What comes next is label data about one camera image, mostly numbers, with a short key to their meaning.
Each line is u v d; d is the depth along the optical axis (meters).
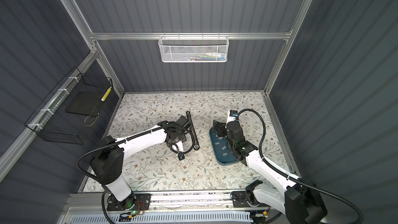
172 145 0.76
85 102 0.76
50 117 0.64
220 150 0.91
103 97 0.80
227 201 0.75
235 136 0.60
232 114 0.71
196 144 0.91
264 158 0.52
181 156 0.74
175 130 0.64
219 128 0.72
